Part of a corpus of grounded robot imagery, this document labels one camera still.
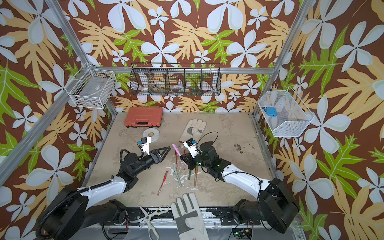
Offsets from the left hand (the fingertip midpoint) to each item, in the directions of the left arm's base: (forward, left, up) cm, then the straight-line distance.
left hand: (167, 147), depth 76 cm
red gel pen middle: (+7, -3, -21) cm, 22 cm away
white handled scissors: (-35, +5, -20) cm, 41 cm away
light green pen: (-7, -4, -21) cm, 23 cm away
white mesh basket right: (+18, -66, +6) cm, 68 cm away
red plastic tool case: (+39, +25, -19) cm, 50 cm away
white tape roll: (+25, +15, -21) cm, 36 cm away
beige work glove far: (+27, -15, -19) cm, 36 cm away
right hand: (-3, -7, -5) cm, 9 cm away
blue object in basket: (+22, -59, +5) cm, 63 cm away
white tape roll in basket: (+44, -3, +6) cm, 44 cm away
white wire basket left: (+32, +46, +12) cm, 58 cm away
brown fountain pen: (-7, -15, -21) cm, 27 cm away
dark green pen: (-7, -11, -21) cm, 25 cm away
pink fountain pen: (0, -5, -3) cm, 6 cm away
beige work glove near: (-29, -11, -20) cm, 37 cm away
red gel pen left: (-10, +3, -21) cm, 24 cm away
